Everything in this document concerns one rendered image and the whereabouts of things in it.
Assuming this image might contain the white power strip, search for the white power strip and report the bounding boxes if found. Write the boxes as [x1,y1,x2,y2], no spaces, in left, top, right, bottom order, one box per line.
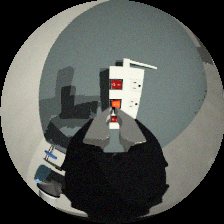
[109,59,157,129]

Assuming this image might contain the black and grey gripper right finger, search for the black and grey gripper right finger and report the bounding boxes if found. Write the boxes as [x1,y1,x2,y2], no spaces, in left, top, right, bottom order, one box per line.
[113,106,168,167]

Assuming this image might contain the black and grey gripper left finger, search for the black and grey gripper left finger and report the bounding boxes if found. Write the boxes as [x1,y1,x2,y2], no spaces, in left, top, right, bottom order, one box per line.
[60,106,113,171]

